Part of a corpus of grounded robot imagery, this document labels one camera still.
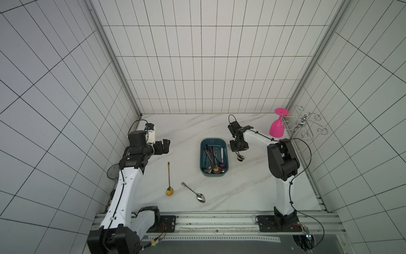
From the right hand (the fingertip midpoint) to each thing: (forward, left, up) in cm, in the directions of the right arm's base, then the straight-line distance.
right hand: (232, 148), depth 100 cm
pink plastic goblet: (+6, -25, +16) cm, 30 cm away
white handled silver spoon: (-14, +6, +2) cm, 15 cm away
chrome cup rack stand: (0, -33, +27) cm, 42 cm away
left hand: (-12, +40, +19) cm, 46 cm away
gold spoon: (-30, +34, +1) cm, 45 cm away
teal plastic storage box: (+1, +7, +5) cm, 9 cm away
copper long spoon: (-17, +10, +2) cm, 20 cm away
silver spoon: (-31, +18, -1) cm, 36 cm away
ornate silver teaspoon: (-8, -4, +2) cm, 9 cm away
